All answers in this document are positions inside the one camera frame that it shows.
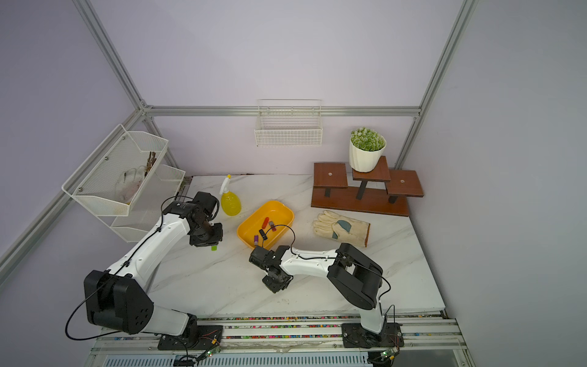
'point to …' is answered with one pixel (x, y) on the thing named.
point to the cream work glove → (334, 226)
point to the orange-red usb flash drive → (265, 222)
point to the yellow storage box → (282, 215)
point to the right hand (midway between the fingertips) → (280, 283)
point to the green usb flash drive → (214, 248)
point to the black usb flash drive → (264, 235)
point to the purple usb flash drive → (256, 239)
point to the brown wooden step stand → (381, 191)
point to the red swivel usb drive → (273, 227)
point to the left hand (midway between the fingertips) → (214, 244)
